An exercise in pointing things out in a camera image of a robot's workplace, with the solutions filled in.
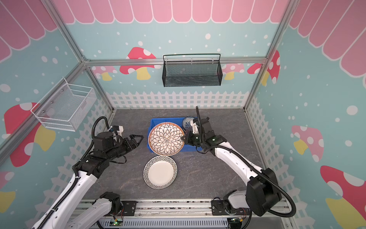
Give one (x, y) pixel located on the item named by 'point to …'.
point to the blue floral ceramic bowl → (186, 122)
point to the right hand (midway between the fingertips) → (180, 137)
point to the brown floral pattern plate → (165, 139)
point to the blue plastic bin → (177, 121)
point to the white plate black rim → (160, 172)
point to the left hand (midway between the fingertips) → (139, 142)
